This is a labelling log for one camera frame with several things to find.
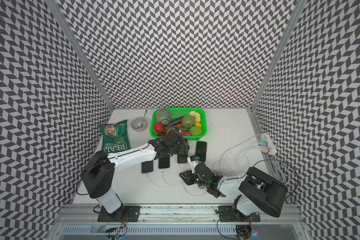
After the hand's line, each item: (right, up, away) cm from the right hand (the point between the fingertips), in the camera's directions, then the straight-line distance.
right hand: (181, 177), depth 83 cm
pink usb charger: (+54, +14, +13) cm, 58 cm away
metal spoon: (-31, +29, +22) cm, 47 cm away
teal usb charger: (+54, +18, +15) cm, 59 cm away
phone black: (+13, +12, +17) cm, 24 cm away
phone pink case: (+1, +11, -2) cm, 12 cm away
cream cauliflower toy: (+11, +35, +23) cm, 44 cm away
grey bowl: (-33, +29, +22) cm, 49 cm away
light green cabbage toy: (+9, +26, +12) cm, 30 cm away
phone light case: (-11, +7, +6) cm, 14 cm away
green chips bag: (-45, +21, +15) cm, 51 cm away
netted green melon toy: (-12, +36, +16) cm, 41 cm away
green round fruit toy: (+4, +32, +19) cm, 37 cm away
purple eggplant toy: (-4, +31, +20) cm, 37 cm away
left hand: (+2, +16, +4) cm, 16 cm away
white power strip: (+57, +21, +17) cm, 63 cm away
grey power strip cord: (+60, +1, +4) cm, 60 cm away
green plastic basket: (-3, +38, +20) cm, 43 cm away
